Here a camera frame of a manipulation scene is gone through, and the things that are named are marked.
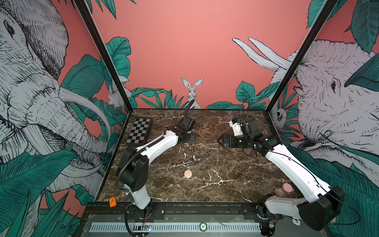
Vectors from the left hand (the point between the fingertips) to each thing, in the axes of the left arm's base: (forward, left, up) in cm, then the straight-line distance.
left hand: (192, 135), depth 88 cm
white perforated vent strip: (-44, +9, -13) cm, 47 cm away
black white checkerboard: (+11, +37, -10) cm, 39 cm away
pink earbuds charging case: (-19, +3, -12) cm, 23 cm away
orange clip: (-33, +43, -12) cm, 55 cm away
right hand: (-10, -16, +10) cm, 21 cm away
